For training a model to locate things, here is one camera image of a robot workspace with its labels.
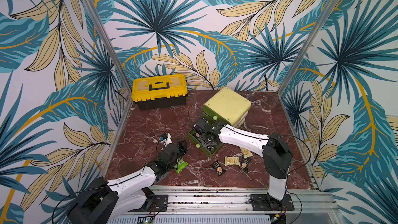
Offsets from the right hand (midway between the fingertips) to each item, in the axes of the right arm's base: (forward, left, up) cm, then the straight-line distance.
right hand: (207, 139), depth 88 cm
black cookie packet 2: (-14, -5, -6) cm, 16 cm away
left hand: (-3, +14, 0) cm, 14 cm away
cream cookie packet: (-11, -14, -6) cm, 18 cm away
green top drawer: (+7, -3, +13) cm, 15 cm away
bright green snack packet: (-12, +15, -5) cm, 20 cm away
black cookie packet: (-12, -20, -6) cm, 24 cm away
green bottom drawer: (-5, -2, -5) cm, 7 cm away
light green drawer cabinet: (+10, -11, +16) cm, 22 cm away
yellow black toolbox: (+29, +29, +10) cm, 42 cm away
